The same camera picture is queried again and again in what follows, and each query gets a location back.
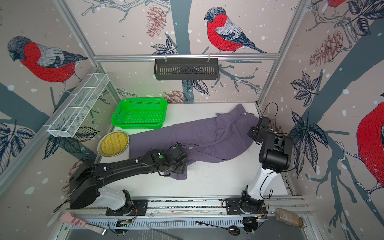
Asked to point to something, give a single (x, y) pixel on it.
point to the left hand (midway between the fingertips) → (183, 165)
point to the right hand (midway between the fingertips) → (253, 132)
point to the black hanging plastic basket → (189, 69)
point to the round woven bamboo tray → (112, 143)
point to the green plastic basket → (140, 113)
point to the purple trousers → (208, 139)
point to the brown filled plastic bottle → (282, 215)
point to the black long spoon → (233, 230)
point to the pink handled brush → (69, 217)
